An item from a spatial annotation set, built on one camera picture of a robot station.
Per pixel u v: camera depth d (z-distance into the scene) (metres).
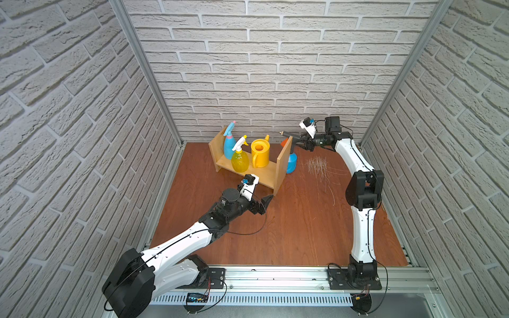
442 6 0.68
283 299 0.77
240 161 1.00
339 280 0.73
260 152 0.92
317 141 0.85
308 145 0.87
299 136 0.90
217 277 0.74
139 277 0.40
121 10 0.70
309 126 0.84
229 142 0.95
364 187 0.60
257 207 0.69
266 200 0.68
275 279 0.76
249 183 0.65
